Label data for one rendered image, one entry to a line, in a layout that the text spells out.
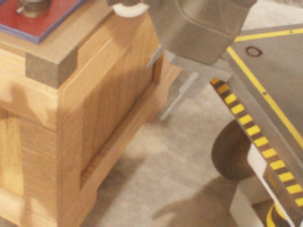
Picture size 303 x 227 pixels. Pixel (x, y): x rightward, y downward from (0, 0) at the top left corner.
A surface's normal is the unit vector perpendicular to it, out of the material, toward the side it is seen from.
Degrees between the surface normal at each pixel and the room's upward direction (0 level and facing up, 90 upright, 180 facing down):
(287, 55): 0
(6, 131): 90
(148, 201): 0
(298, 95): 0
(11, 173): 90
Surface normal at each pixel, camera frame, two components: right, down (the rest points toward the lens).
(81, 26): 0.12, -0.74
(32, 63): -0.40, 0.57
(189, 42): 0.22, 0.75
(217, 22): 0.39, 0.49
